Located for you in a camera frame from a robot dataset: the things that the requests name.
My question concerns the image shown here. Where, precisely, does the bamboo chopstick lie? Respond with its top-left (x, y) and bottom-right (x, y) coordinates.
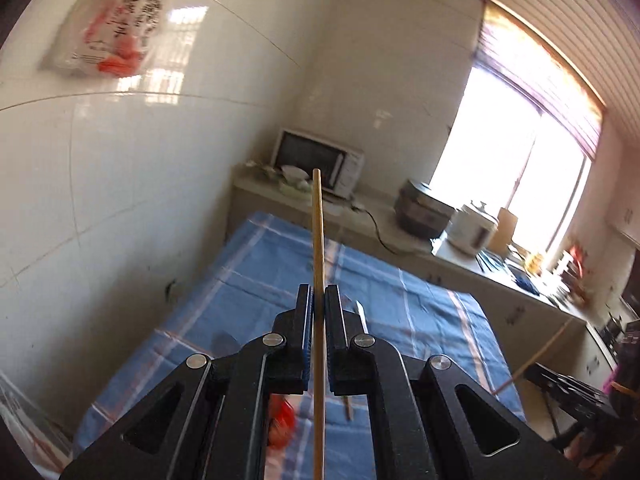
top-left (311, 168), bottom-right (326, 480)
top-left (491, 320), bottom-right (572, 396)

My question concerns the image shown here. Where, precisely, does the kitchen window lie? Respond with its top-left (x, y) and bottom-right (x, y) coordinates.
top-left (430, 0), bottom-right (605, 256)

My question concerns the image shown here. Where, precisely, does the red utensil cup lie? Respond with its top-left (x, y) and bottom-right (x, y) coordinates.
top-left (267, 394), bottom-right (297, 451)

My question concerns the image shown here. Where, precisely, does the blue plaid tablecloth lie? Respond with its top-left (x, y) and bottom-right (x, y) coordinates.
top-left (73, 213), bottom-right (526, 455)

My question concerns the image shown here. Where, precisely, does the dark rice cooker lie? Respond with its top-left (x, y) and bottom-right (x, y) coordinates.
top-left (394, 179), bottom-right (456, 240)

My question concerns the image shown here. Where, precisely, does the white electric cooker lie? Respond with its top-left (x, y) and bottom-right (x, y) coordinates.
top-left (446, 202), bottom-right (498, 256)

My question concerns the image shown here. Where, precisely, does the wooden cutting board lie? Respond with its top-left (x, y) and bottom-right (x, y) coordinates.
top-left (487, 207), bottom-right (518, 258)

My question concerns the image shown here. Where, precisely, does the white microwave oven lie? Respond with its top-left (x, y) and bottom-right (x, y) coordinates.
top-left (271, 128), bottom-right (366, 200)

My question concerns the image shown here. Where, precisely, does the white red plastic bag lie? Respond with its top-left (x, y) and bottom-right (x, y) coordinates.
top-left (44, 0), bottom-right (171, 78)

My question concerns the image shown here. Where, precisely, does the black power cable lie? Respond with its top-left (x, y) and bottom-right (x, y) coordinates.
top-left (349, 201), bottom-right (417, 257)

